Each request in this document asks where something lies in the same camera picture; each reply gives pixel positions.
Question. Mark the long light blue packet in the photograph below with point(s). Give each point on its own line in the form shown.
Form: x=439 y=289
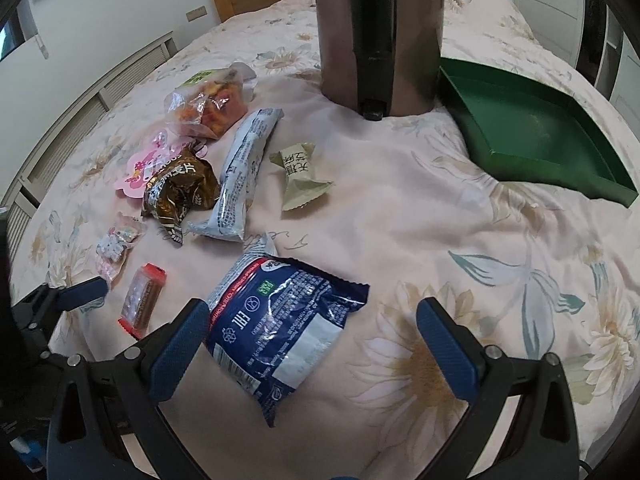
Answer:
x=238 y=178

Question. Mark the window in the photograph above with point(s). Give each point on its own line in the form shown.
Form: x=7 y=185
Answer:
x=11 y=35

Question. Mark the pink cartoon character packet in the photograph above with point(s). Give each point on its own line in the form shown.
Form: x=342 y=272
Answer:
x=142 y=166

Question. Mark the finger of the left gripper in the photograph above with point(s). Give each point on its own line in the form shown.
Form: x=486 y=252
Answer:
x=46 y=302

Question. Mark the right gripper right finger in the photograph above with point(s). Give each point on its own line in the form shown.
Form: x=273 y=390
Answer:
x=542 y=440

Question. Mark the small pink candy packet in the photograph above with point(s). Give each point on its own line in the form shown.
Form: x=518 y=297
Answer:
x=114 y=247

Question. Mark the red brown candy bar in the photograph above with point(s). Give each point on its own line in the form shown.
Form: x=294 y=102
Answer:
x=141 y=299

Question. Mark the wall switch plate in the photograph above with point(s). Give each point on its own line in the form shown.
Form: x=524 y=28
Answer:
x=196 y=13

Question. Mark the white radiator cover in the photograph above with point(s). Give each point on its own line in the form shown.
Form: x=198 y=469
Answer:
x=31 y=184

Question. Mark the brown black electric kettle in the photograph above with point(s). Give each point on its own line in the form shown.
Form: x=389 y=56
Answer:
x=380 y=58

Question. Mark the dark blue snack packet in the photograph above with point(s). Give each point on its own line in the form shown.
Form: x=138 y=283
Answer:
x=272 y=320

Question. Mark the brown oat snack packet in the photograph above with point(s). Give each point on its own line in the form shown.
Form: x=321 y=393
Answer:
x=181 y=184

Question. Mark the clear bag orange snacks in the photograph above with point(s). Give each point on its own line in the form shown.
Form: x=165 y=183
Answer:
x=209 y=103

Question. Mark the floral pink bed duvet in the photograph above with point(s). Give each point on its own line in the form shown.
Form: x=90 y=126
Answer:
x=528 y=266

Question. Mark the green tray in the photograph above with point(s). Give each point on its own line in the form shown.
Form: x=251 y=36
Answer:
x=519 y=130

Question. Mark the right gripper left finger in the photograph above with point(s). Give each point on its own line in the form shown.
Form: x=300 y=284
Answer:
x=97 y=403

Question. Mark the white wardrobe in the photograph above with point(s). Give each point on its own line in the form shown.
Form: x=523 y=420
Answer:
x=587 y=35

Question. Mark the olive green candy packet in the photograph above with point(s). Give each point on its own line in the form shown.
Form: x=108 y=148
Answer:
x=301 y=183

